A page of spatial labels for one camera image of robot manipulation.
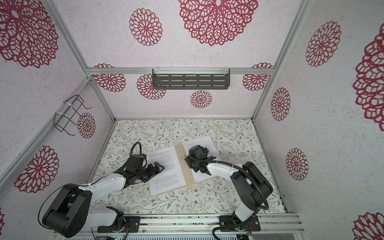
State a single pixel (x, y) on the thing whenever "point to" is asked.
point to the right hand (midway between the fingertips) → (184, 157)
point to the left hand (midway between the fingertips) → (160, 173)
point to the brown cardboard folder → (185, 168)
